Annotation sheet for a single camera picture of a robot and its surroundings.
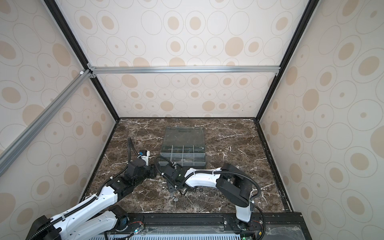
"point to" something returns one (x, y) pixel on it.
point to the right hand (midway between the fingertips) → (172, 186)
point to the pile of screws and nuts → (175, 197)
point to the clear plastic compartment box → (184, 146)
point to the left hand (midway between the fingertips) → (160, 163)
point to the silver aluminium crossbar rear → (120, 70)
